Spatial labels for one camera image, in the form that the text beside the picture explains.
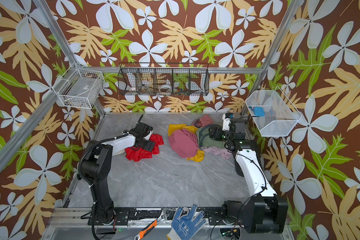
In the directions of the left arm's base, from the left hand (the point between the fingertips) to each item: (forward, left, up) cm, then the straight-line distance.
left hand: (146, 142), depth 101 cm
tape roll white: (+27, -13, +25) cm, 39 cm away
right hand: (-5, -42, +22) cm, 48 cm away
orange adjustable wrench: (-49, -8, 0) cm, 50 cm away
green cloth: (-2, -39, +5) cm, 40 cm away
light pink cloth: (-9, -53, 0) cm, 54 cm away
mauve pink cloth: (-5, -26, +7) cm, 27 cm away
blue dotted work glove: (-49, -25, 0) cm, 55 cm away
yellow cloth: (-9, -36, 0) cm, 38 cm away
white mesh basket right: (-2, -77, +29) cm, 82 cm away
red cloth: (-11, +1, +2) cm, 11 cm away
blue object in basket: (+6, -69, +24) cm, 74 cm away
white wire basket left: (+16, +36, +32) cm, 51 cm away
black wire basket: (+31, -12, +29) cm, 44 cm away
